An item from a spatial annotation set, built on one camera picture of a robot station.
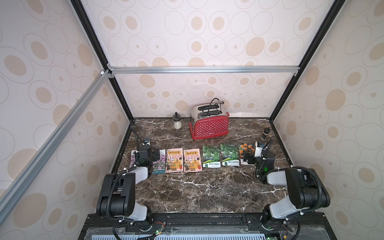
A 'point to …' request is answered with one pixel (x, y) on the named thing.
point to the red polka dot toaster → (208, 120)
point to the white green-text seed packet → (230, 154)
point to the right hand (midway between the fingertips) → (258, 151)
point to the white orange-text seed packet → (192, 160)
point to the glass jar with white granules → (177, 121)
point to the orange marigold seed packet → (174, 160)
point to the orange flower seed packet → (244, 148)
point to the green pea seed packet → (211, 156)
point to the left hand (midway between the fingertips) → (151, 147)
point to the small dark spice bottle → (265, 132)
